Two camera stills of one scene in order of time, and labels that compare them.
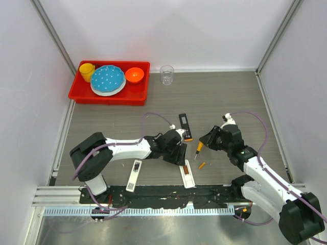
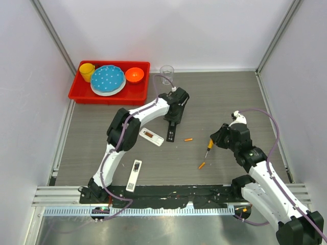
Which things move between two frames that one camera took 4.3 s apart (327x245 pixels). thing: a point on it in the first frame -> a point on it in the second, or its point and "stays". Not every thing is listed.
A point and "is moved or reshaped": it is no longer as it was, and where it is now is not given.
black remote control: (185, 125) is moved or reshaped
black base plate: (155, 197) stays
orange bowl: (134, 75) stays
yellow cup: (86, 70) stays
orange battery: (201, 165) stays
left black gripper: (179, 158) -> (178, 119)
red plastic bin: (133, 94) stays
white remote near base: (133, 179) stays
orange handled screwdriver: (200, 148) is moved or reshaped
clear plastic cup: (167, 74) stays
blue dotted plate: (107, 78) stays
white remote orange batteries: (187, 175) is moved or reshaped
